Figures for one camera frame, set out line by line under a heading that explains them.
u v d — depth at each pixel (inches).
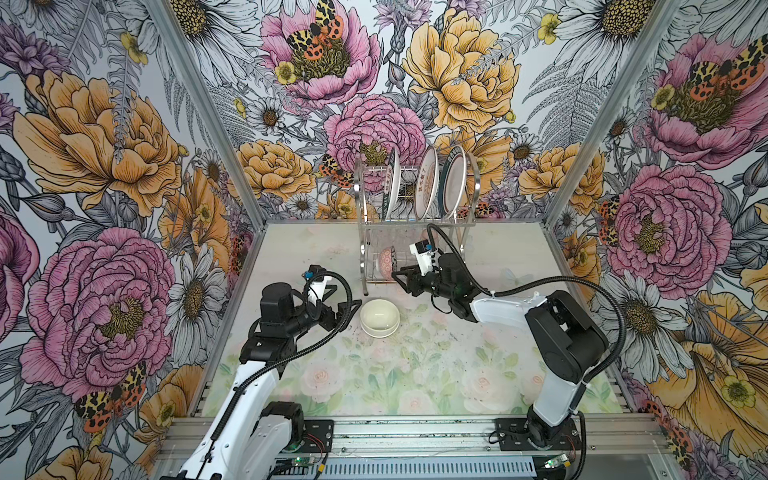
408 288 32.1
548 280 21.6
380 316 36.1
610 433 29.9
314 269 25.7
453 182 34.5
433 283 31.2
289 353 22.5
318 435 29.3
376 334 33.6
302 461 28.0
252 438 22.4
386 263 36.1
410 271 32.1
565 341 19.1
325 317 26.5
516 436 28.8
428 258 31.6
